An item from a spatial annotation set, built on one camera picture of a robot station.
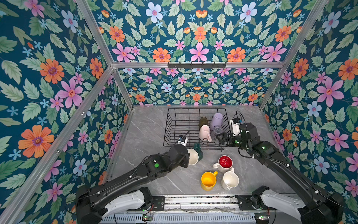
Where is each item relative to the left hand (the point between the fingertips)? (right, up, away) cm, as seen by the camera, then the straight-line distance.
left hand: (191, 153), depth 71 cm
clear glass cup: (+18, +11, +20) cm, 29 cm away
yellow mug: (+10, -18, +9) cm, 23 cm away
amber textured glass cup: (+9, +16, +31) cm, 36 cm away
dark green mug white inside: (+2, 0, -3) cm, 4 cm away
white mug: (+23, -18, +9) cm, 31 cm away
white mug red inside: (+21, -10, +15) cm, 28 cm away
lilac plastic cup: (+17, +17, +23) cm, 33 cm away
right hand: (+18, +9, +5) cm, 20 cm away
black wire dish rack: (-5, +16, +37) cm, 40 cm away
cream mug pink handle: (+8, +9, +19) cm, 23 cm away
